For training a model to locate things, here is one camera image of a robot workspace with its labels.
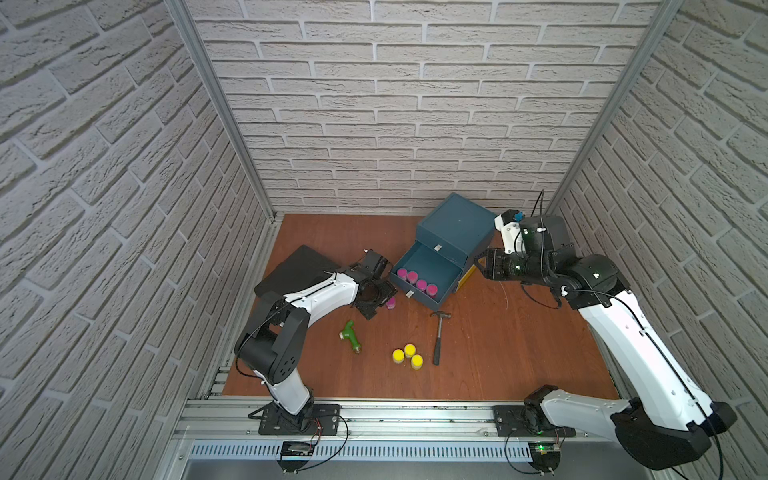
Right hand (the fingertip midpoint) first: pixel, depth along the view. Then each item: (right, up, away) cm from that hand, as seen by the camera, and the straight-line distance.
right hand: (485, 258), depth 68 cm
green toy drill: (-35, -23, +19) cm, 46 cm away
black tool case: (-53, -5, +32) cm, 62 cm away
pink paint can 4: (-10, -10, +19) cm, 24 cm away
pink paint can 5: (-22, -16, +25) cm, 37 cm away
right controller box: (+15, -48, +3) cm, 51 cm away
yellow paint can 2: (-15, -30, +13) cm, 36 cm away
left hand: (-21, -13, +23) cm, 34 cm away
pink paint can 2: (-16, -7, +22) cm, 28 cm away
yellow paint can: (-17, -27, +15) cm, 36 cm away
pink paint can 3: (-13, -9, +20) cm, 26 cm away
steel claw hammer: (-9, -28, +18) cm, 34 cm away
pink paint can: (-19, -6, +23) cm, 30 cm away
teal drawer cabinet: (-6, +5, +16) cm, 17 cm away
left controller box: (-45, -46, +2) cm, 64 cm away
